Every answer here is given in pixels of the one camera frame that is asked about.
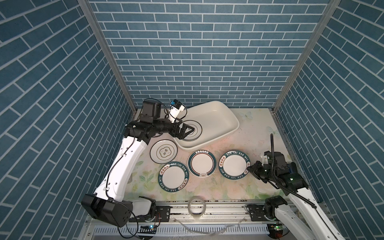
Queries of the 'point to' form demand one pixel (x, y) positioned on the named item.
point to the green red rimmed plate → (201, 163)
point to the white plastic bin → (217, 120)
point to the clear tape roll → (199, 215)
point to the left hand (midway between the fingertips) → (187, 125)
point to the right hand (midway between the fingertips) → (245, 166)
